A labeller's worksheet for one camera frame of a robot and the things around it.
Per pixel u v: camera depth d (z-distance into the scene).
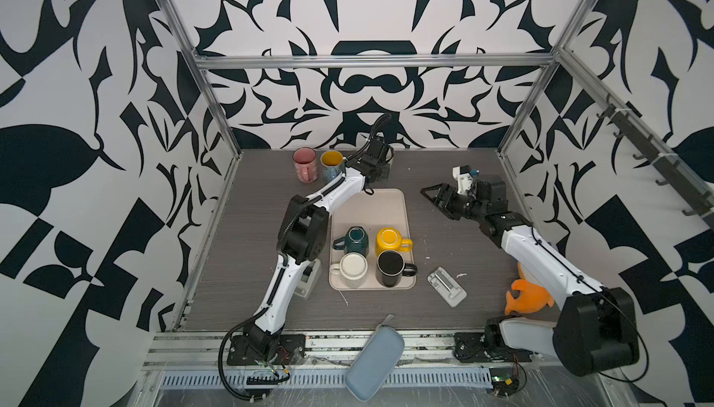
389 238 0.85
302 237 0.60
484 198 0.65
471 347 0.74
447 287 0.83
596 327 0.41
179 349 0.76
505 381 0.71
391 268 0.79
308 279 0.83
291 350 0.74
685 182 0.55
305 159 1.05
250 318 0.64
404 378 0.71
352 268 0.81
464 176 0.76
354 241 0.83
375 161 0.80
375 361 0.70
